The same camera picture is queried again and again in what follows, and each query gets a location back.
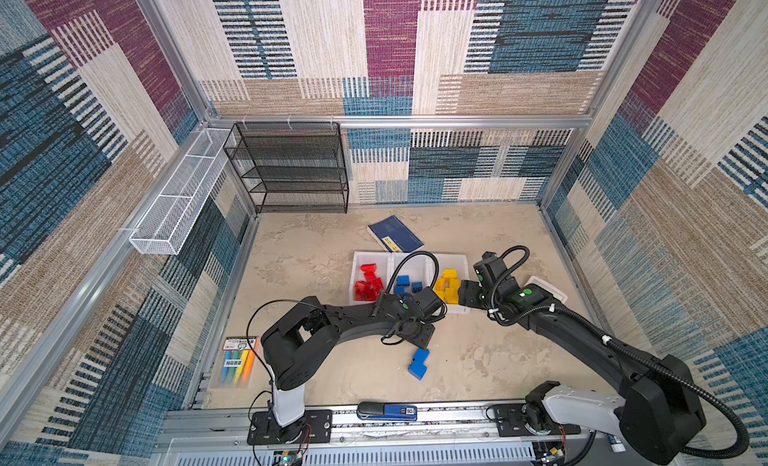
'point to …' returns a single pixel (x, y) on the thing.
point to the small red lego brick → (374, 282)
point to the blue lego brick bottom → (417, 367)
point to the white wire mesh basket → (160, 229)
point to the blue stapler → (378, 411)
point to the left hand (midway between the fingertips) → (423, 332)
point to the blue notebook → (395, 235)
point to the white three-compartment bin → (425, 279)
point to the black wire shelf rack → (291, 167)
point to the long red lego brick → (368, 290)
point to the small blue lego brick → (403, 280)
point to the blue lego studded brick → (400, 290)
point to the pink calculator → (555, 291)
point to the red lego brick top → (369, 269)
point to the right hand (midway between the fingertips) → (472, 297)
